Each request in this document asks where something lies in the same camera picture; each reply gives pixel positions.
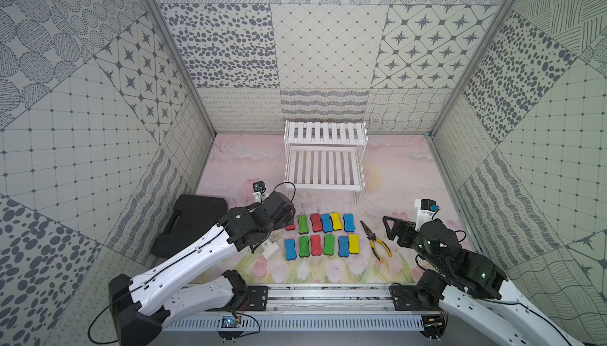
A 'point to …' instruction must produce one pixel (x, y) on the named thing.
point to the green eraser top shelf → (303, 224)
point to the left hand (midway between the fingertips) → (278, 210)
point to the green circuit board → (229, 321)
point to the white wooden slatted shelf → (325, 156)
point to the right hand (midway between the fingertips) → (394, 223)
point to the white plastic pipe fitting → (269, 249)
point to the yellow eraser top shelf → (336, 220)
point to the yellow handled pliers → (373, 239)
